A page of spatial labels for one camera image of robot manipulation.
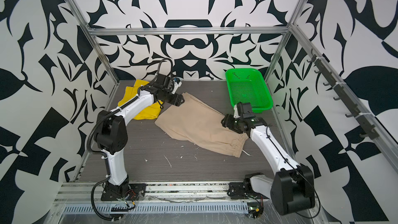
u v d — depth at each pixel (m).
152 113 0.97
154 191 0.76
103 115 0.51
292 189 0.40
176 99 0.83
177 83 0.85
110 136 0.50
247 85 1.19
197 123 1.02
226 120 0.76
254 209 0.71
